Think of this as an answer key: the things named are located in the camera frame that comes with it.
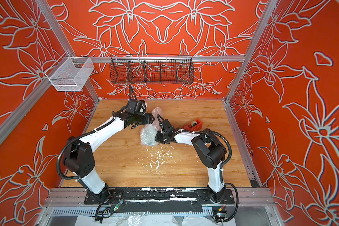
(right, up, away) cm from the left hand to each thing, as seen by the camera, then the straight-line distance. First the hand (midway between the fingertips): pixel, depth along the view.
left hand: (151, 117), depth 87 cm
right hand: (+1, -14, +6) cm, 15 cm away
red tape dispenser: (+29, -6, +9) cm, 31 cm away
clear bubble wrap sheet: (-3, -10, +3) cm, 10 cm away
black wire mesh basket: (-2, +35, +13) cm, 38 cm away
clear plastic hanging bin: (-55, +29, +4) cm, 62 cm away
